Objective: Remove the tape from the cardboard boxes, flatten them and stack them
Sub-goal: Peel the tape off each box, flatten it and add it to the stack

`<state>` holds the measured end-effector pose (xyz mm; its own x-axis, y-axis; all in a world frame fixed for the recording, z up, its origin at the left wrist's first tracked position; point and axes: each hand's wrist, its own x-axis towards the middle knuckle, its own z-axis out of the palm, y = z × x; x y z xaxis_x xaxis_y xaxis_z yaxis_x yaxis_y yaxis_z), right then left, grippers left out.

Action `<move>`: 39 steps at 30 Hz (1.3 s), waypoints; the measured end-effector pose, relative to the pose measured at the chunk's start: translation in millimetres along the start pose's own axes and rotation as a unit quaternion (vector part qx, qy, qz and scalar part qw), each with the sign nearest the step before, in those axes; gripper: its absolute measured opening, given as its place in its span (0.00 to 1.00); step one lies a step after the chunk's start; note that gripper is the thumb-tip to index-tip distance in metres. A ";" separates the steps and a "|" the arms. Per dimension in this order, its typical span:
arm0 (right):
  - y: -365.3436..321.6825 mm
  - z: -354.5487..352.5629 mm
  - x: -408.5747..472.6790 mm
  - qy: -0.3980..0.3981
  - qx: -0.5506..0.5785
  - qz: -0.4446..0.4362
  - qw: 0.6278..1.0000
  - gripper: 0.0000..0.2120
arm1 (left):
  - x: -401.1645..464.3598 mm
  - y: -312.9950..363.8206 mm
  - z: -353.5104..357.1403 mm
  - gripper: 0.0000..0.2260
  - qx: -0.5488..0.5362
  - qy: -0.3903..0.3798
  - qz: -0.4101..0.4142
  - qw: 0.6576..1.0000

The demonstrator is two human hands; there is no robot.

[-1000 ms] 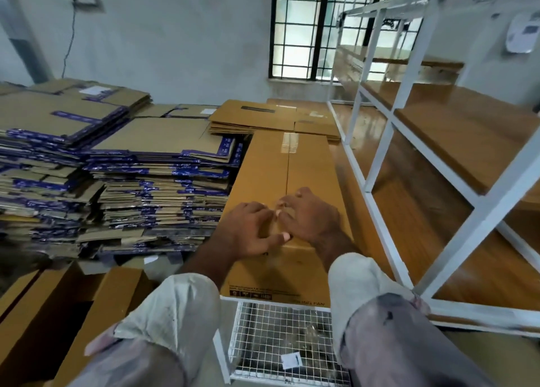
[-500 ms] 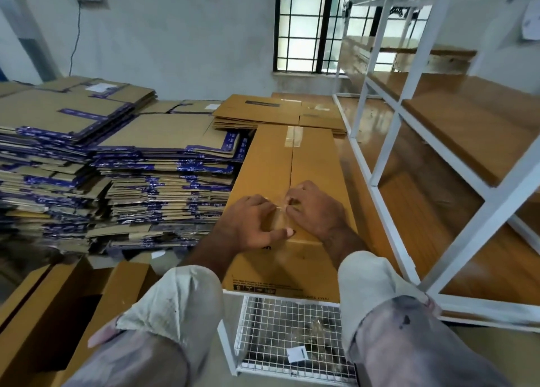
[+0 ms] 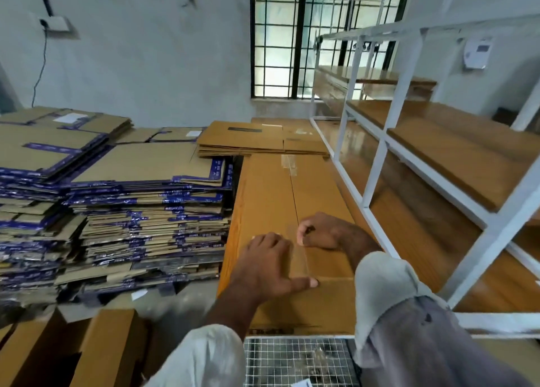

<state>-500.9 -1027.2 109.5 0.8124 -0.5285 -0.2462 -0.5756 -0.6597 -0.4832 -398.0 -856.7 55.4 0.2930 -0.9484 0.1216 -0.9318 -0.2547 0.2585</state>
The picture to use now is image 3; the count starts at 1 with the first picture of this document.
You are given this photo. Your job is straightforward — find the person's left hand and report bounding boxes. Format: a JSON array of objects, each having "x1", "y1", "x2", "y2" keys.
[{"x1": 229, "y1": 232, "x2": 320, "y2": 303}]

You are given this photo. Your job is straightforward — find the person's right hand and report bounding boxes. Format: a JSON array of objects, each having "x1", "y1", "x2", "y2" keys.
[{"x1": 295, "y1": 212, "x2": 364, "y2": 253}]

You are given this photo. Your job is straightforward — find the brown cardboard box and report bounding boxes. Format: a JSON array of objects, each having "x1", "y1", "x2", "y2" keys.
[
  {"x1": 218, "y1": 153, "x2": 359, "y2": 335},
  {"x1": 196, "y1": 119, "x2": 332, "y2": 158}
]

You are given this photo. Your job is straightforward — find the assembled boxes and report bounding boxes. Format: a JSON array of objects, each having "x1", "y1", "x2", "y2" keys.
[{"x1": 0, "y1": 307, "x2": 149, "y2": 387}]

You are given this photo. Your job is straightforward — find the person's left forearm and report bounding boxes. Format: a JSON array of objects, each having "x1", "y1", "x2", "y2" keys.
[{"x1": 202, "y1": 285, "x2": 271, "y2": 341}]

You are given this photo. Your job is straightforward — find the person's right forearm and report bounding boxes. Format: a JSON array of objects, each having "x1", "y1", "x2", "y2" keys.
[{"x1": 341, "y1": 231, "x2": 385, "y2": 270}]

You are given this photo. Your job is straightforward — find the person's light grey shirt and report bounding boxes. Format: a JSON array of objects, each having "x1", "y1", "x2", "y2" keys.
[{"x1": 143, "y1": 252, "x2": 533, "y2": 387}]

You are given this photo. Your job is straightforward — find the wooden table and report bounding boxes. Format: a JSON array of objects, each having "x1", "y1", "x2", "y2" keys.
[{"x1": 218, "y1": 117, "x2": 540, "y2": 337}]

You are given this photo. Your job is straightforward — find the crumpled tape scraps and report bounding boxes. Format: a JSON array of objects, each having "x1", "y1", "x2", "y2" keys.
[{"x1": 295, "y1": 344, "x2": 339, "y2": 375}]

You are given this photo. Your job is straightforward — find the white metal shelf rack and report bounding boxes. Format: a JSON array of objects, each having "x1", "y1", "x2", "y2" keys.
[{"x1": 308, "y1": 12, "x2": 540, "y2": 333}]

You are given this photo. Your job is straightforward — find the black framed window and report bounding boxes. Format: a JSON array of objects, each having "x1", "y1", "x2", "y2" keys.
[{"x1": 250, "y1": 0, "x2": 415, "y2": 99}]

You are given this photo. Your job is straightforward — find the white wire mesh cage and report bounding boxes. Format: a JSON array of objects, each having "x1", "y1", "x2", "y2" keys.
[{"x1": 243, "y1": 336, "x2": 362, "y2": 387}]

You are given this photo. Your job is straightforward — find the white wall device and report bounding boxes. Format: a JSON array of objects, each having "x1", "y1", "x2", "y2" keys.
[{"x1": 462, "y1": 39, "x2": 494, "y2": 70}]

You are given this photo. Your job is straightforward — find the thin wall cable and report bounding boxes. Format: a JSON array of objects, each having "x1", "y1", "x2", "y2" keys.
[{"x1": 30, "y1": 0, "x2": 53, "y2": 109}]

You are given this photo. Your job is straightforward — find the white wall socket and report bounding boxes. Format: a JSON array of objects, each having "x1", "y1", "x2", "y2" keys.
[{"x1": 38, "y1": 15, "x2": 73, "y2": 35}]

